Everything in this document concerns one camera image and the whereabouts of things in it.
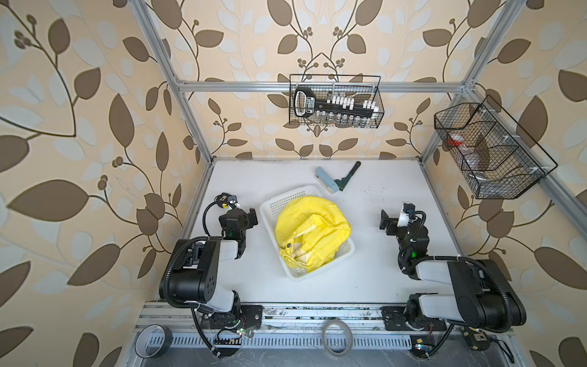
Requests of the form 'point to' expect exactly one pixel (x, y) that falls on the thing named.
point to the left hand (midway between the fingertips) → (235, 209)
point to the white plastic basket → (268, 212)
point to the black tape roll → (153, 341)
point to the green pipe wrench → (343, 182)
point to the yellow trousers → (310, 229)
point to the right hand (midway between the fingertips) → (396, 212)
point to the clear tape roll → (347, 328)
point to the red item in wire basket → (455, 140)
